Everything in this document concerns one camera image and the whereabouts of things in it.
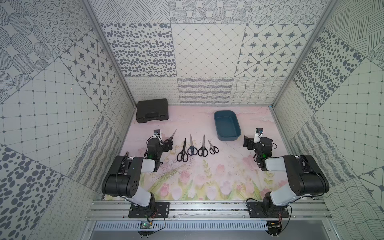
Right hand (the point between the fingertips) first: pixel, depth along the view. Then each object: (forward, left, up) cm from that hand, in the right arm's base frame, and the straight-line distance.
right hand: (252, 137), depth 95 cm
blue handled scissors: (-7, +39, -5) cm, 40 cm away
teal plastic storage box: (+11, +15, -2) cm, 18 cm away
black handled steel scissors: (-7, +32, -5) cm, 33 cm away
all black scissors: (-11, +45, -5) cm, 47 cm away
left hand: (-2, +59, +2) cm, 59 cm away
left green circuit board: (-47, +61, -7) cm, 77 cm away
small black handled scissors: (-6, +26, -5) cm, 27 cm away
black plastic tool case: (+23, +72, +2) cm, 76 cm away
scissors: (+2, +54, -4) cm, 54 cm away
